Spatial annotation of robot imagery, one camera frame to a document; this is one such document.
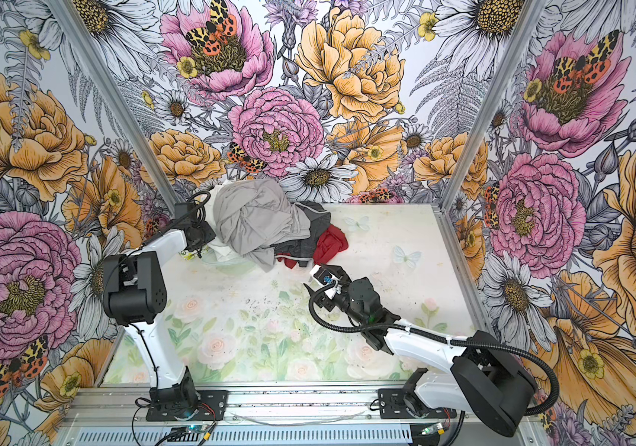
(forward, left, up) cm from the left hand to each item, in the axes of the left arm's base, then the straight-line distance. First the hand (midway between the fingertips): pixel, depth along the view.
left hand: (208, 240), depth 102 cm
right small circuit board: (-57, -69, -6) cm, 90 cm away
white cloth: (-2, -5, -2) cm, 5 cm away
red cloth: (+2, -44, -5) cm, 44 cm away
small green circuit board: (-56, -9, -6) cm, 57 cm away
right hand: (-23, -39, +10) cm, 47 cm away
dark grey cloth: (-4, -34, -2) cm, 34 cm away
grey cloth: (+8, -16, +4) cm, 19 cm away
